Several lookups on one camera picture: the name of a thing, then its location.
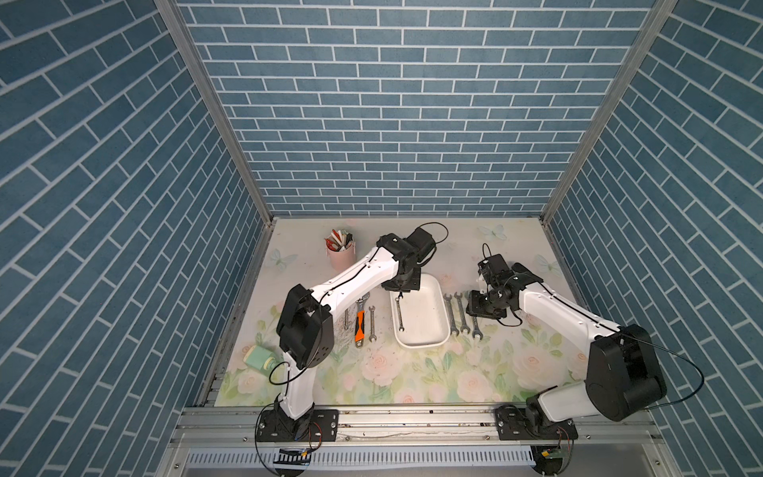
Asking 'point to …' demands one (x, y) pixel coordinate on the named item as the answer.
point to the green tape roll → (260, 358)
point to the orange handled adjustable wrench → (360, 319)
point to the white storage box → (424, 314)
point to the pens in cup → (339, 240)
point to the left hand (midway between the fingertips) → (413, 289)
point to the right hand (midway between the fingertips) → (473, 310)
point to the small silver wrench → (373, 335)
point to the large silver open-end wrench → (476, 328)
